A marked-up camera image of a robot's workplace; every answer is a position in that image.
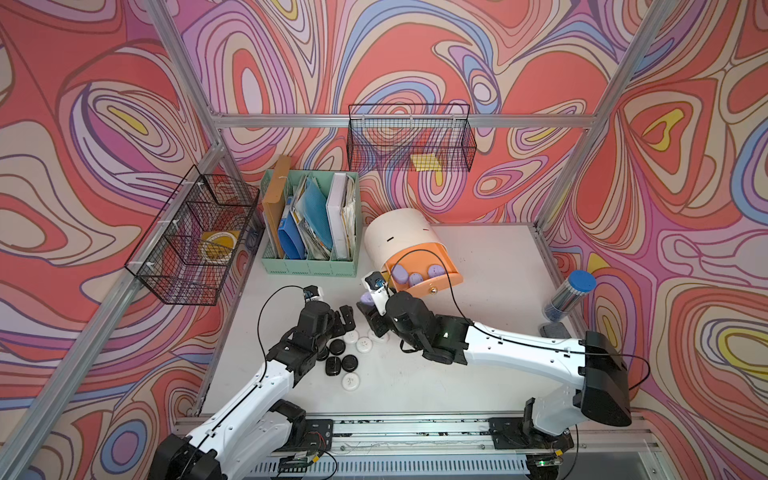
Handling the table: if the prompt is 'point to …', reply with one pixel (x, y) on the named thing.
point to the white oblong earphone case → (383, 339)
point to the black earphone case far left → (323, 355)
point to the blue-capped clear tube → (578, 284)
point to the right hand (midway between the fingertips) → (369, 305)
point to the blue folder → (291, 239)
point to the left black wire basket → (186, 249)
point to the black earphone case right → (349, 362)
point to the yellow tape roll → (217, 247)
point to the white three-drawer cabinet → (395, 230)
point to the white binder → (340, 208)
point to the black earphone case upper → (337, 346)
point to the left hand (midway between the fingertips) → (342, 313)
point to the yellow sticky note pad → (426, 162)
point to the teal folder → (313, 205)
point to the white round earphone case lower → (350, 381)
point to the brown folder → (275, 201)
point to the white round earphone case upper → (351, 336)
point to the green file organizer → (309, 222)
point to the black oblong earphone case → (333, 365)
